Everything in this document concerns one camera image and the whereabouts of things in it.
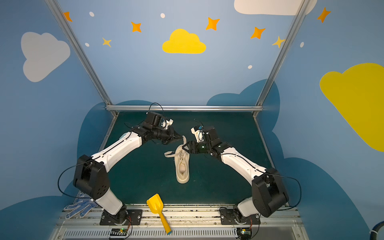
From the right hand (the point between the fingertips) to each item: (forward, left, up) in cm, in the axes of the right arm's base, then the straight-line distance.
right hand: (187, 145), depth 82 cm
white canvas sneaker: (-6, +3, -11) cm, 13 cm away
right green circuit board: (-37, -31, -21) cm, 52 cm away
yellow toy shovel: (-28, +15, -17) cm, 36 cm away
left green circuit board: (-40, +32, -20) cm, 55 cm away
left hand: (+4, +3, +4) cm, 6 cm away
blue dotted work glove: (-29, +54, -16) cm, 63 cm away
